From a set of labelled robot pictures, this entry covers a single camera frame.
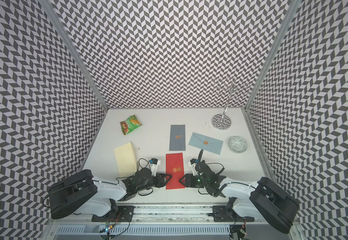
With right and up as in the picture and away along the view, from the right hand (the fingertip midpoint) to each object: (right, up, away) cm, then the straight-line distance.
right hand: (182, 184), depth 81 cm
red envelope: (-4, +8, +7) cm, 11 cm away
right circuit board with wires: (+26, -16, -13) cm, 33 cm away
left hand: (-7, +2, +2) cm, 8 cm away
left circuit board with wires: (-33, -13, -15) cm, 39 cm away
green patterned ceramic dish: (+36, +20, +15) cm, 44 cm away
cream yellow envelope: (-36, +12, +13) cm, 40 cm away
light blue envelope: (+18, +20, +18) cm, 32 cm away
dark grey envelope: (-3, +23, +21) cm, 31 cm away
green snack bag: (-37, +33, +24) cm, 55 cm away
